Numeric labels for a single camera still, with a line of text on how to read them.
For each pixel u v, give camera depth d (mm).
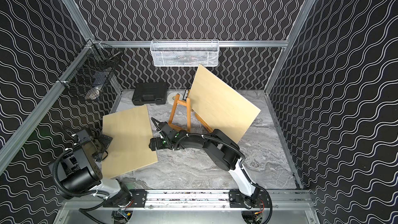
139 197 750
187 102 843
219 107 854
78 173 449
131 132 995
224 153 526
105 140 844
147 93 1186
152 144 800
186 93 1171
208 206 736
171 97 1145
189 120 901
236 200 732
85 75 911
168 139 717
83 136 702
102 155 762
